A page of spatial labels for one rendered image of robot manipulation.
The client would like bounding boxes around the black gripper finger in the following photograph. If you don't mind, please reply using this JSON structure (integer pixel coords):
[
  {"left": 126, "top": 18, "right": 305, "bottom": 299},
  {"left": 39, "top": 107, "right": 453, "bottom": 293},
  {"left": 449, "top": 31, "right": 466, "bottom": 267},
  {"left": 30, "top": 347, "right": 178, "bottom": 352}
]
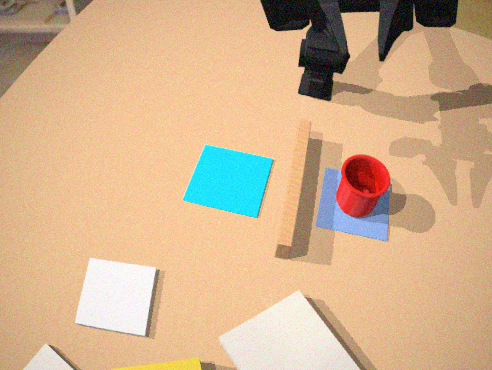
[
  {"left": 377, "top": 0, "right": 414, "bottom": 62},
  {"left": 306, "top": 0, "right": 349, "bottom": 62}
]

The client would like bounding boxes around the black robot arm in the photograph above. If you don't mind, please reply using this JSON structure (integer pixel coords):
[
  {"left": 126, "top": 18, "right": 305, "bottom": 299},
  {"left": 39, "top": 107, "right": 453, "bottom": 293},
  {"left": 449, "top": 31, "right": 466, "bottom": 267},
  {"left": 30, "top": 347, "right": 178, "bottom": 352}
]
[{"left": 298, "top": 25, "right": 347, "bottom": 101}]

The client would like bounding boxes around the red plastic cup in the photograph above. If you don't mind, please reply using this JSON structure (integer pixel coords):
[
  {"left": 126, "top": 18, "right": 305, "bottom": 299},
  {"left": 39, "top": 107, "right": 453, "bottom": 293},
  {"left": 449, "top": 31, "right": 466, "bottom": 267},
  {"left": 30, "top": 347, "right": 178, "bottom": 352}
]
[{"left": 336, "top": 154, "right": 390, "bottom": 218}]

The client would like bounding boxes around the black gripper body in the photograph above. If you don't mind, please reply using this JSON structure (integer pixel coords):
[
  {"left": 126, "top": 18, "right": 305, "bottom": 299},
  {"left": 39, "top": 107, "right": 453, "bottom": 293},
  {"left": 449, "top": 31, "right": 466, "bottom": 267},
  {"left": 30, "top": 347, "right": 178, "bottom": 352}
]
[{"left": 260, "top": 0, "right": 458, "bottom": 31}]

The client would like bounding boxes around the yellow rectangular block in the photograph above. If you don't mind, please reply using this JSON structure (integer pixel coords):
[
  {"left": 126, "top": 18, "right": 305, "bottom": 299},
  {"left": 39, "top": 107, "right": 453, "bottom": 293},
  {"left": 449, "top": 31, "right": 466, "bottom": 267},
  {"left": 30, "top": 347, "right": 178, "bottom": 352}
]
[{"left": 111, "top": 357, "right": 202, "bottom": 370}]

